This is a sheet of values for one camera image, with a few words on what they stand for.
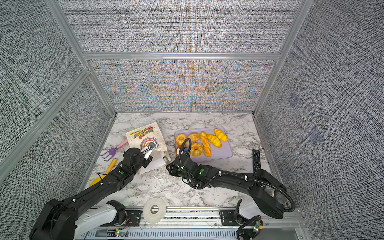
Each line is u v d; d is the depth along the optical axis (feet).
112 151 3.24
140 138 2.95
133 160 2.10
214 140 3.28
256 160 3.03
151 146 2.35
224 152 3.19
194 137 3.29
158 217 2.41
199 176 1.91
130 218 2.39
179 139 3.27
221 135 3.38
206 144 3.23
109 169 2.94
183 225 2.40
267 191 1.39
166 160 2.66
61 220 1.31
